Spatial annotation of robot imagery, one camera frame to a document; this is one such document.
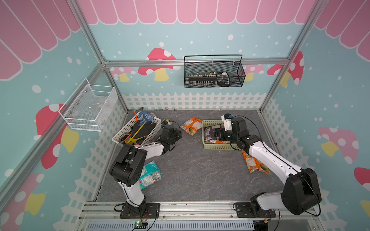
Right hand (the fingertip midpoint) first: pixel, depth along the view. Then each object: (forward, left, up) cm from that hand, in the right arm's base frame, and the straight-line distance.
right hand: (215, 131), depth 85 cm
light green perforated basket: (-2, 0, -14) cm, 14 cm away
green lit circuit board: (-44, +41, -20) cm, 63 cm away
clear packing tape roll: (+23, +34, -17) cm, 44 cm away
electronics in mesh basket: (+29, -6, +16) cm, 34 cm away
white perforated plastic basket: (+4, +65, -12) cm, 66 cm away
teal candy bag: (-19, +38, -16) cm, 46 cm away
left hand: (+6, +21, -11) cm, 24 cm away
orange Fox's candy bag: (+2, -3, -15) cm, 15 cm away
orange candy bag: (+16, +13, -15) cm, 26 cm away
